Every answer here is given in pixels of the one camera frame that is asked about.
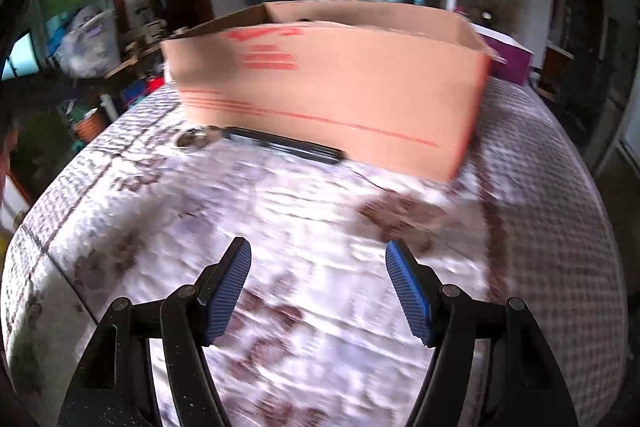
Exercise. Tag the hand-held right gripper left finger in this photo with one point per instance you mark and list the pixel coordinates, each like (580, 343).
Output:
(230, 287)

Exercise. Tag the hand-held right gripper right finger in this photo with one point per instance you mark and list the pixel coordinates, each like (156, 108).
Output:
(412, 297)

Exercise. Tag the cardboard box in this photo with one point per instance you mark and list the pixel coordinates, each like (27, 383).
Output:
(325, 82)

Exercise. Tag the black rod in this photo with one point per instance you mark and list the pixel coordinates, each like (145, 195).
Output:
(285, 146)

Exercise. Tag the wooden shelf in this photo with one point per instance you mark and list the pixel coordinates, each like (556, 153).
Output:
(135, 52)

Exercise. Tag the pink and white carton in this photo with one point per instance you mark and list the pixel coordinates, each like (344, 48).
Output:
(510, 59)

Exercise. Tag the white plastic bag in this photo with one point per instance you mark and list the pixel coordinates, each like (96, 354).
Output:
(85, 42)

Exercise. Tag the dark brown side door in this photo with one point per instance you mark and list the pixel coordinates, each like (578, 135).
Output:
(580, 12)

